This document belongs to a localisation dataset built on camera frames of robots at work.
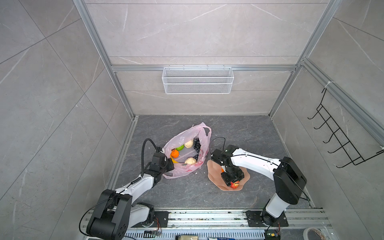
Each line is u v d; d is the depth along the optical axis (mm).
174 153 942
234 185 774
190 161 880
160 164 702
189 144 975
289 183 456
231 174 707
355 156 590
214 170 876
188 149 987
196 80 1005
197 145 977
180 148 956
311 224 741
